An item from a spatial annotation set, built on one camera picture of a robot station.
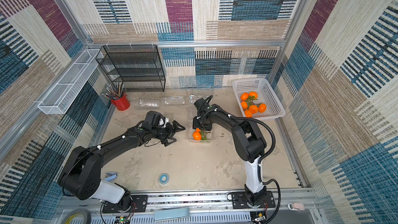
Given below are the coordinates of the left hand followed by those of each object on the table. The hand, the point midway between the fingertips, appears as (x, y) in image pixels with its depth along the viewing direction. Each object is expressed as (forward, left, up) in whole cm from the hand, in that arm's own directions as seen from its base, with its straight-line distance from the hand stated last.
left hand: (183, 133), depth 84 cm
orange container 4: (+21, -50, -6) cm, 55 cm away
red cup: (+28, +44, -7) cm, 52 cm away
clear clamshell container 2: (+31, +10, -8) cm, 34 cm away
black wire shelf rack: (+48, +33, +7) cm, 59 cm away
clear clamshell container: (+29, +26, -9) cm, 40 cm away
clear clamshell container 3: (+26, -5, -1) cm, 27 cm away
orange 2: (+33, -47, -5) cm, 58 cm away
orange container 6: (+4, -8, -3) cm, 10 cm away
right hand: (+7, -10, -8) cm, 14 cm away
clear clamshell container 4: (+4, -14, -12) cm, 18 cm away
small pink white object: (-33, -51, -7) cm, 61 cm away
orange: (+31, -40, -5) cm, 51 cm away
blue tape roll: (-20, +10, -12) cm, 25 cm away
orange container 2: (+17, -40, -7) cm, 44 cm away
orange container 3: (+21, -44, -6) cm, 49 cm away
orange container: (+24, -39, -5) cm, 45 cm away
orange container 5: (+2, -7, -7) cm, 10 cm away
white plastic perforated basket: (+33, -56, -6) cm, 65 cm away
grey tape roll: (-34, +41, -9) cm, 54 cm away
